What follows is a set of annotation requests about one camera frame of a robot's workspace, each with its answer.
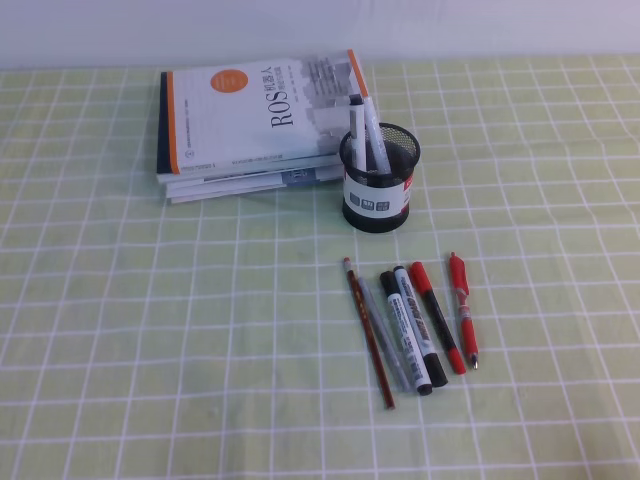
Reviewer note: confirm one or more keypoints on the black mesh pen holder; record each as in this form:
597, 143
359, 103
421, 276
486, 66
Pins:
376, 202

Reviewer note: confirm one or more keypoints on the middle book in stack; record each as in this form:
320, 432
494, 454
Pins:
323, 168

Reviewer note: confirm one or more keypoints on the grey translucent pen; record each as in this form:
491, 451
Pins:
384, 338

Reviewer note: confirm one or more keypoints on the white black whiteboard marker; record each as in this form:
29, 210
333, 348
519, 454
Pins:
422, 378

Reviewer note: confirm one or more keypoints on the white marker in holder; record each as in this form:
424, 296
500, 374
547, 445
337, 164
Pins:
376, 137

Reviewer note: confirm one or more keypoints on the red brown pencil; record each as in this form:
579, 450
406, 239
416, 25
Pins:
359, 302

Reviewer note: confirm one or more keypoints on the green checked tablecloth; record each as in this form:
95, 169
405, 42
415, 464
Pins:
219, 340

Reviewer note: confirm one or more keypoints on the black marker pen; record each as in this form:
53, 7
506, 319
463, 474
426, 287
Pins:
432, 361

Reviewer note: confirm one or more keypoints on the white marker black cap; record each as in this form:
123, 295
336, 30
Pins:
358, 132

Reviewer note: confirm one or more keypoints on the white ROS book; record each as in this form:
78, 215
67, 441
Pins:
257, 116

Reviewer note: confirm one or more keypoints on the red ballpoint pen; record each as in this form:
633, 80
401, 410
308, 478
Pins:
462, 292

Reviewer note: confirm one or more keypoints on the red black double-tip marker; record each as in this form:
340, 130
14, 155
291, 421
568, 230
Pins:
421, 282

